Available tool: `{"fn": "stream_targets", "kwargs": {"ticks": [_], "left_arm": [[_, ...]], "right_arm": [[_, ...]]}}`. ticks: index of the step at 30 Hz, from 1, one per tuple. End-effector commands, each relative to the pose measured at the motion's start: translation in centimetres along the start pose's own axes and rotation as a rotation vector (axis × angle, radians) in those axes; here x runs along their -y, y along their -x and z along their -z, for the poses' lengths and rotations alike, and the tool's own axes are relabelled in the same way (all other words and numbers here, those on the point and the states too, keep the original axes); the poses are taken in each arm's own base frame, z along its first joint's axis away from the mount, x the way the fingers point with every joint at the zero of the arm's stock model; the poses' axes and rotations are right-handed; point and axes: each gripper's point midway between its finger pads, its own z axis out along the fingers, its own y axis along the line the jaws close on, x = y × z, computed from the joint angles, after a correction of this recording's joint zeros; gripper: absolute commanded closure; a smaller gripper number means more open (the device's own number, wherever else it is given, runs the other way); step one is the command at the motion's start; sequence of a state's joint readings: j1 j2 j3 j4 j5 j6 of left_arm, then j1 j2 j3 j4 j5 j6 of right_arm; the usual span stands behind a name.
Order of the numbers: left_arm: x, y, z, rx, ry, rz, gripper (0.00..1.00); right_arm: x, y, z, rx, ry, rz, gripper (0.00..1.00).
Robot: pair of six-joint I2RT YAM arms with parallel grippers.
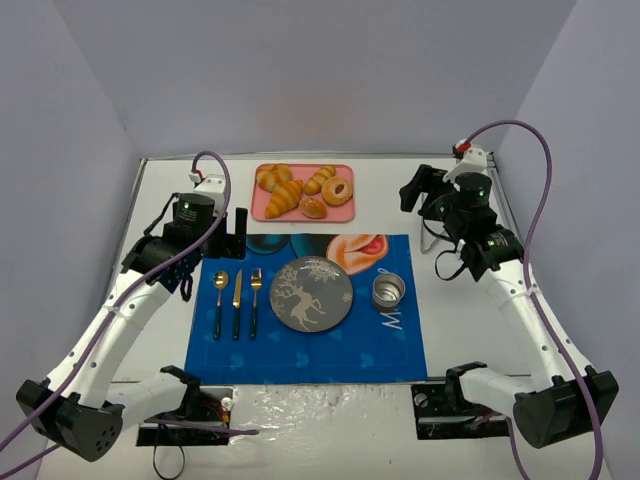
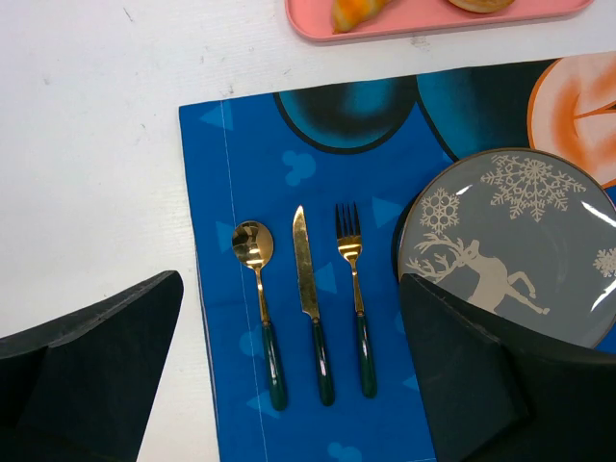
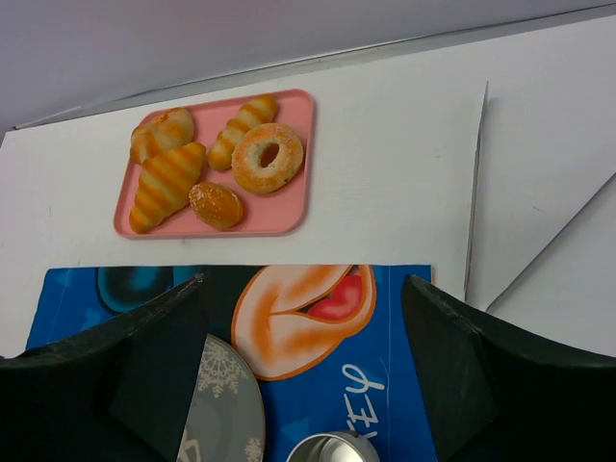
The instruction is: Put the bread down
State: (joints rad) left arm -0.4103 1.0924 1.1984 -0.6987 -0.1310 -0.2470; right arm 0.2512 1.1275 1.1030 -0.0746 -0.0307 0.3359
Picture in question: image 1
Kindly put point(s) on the pink rectangular tray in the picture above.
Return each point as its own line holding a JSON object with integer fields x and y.
{"x": 302, "y": 171}

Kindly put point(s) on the small croissant top middle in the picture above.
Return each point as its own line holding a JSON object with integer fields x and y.
{"x": 314, "y": 185}

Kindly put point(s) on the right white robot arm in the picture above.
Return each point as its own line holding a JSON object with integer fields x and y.
{"x": 565, "y": 396}

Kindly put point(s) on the gold fork green handle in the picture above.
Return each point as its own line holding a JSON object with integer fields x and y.
{"x": 256, "y": 283}

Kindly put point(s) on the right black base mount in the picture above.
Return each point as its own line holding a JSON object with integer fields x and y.
{"x": 436, "y": 419}

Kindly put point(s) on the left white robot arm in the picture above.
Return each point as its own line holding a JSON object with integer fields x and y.
{"x": 75, "y": 406}

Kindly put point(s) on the gold knife green handle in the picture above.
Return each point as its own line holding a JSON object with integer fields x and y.
{"x": 236, "y": 302}

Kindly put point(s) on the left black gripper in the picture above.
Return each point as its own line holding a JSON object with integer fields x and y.
{"x": 232, "y": 240}

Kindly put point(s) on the small croissant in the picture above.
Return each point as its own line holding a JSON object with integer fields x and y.
{"x": 269, "y": 176}
{"x": 314, "y": 185}

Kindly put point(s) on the large croissant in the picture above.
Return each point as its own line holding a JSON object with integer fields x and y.
{"x": 285, "y": 197}

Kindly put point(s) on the blue cartoon placemat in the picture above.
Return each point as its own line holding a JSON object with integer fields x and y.
{"x": 369, "y": 346}

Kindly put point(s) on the round sesame bun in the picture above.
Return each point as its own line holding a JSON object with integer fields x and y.
{"x": 313, "y": 208}

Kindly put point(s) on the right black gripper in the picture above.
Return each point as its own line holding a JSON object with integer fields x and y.
{"x": 422, "y": 187}

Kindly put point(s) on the grey reindeer plate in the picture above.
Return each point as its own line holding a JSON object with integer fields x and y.
{"x": 311, "y": 294}

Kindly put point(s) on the small metal cup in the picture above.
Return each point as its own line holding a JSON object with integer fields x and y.
{"x": 388, "y": 291}

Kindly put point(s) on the small croissant top left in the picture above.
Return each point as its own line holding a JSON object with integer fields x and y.
{"x": 269, "y": 176}

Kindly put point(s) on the sugared ring doughnut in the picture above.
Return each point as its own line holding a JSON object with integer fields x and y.
{"x": 336, "y": 191}

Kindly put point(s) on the gold spoon green handle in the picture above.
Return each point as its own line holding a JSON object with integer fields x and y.
{"x": 221, "y": 279}

